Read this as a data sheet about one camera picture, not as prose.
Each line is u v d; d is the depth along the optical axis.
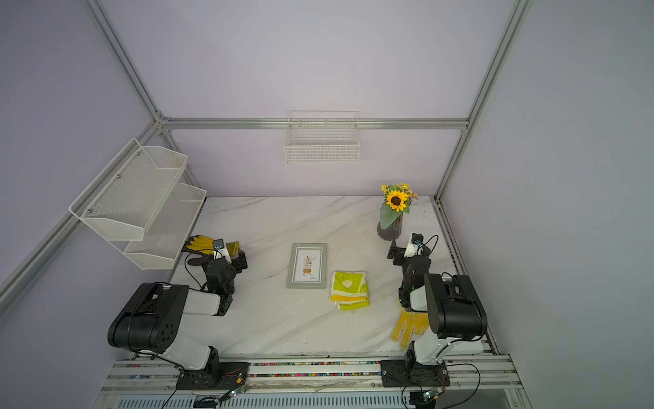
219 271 0.72
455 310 0.47
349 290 0.88
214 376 0.67
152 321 0.46
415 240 0.78
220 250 0.78
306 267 0.96
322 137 0.95
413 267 0.73
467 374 0.75
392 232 1.04
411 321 0.84
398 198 0.86
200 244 1.02
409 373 0.67
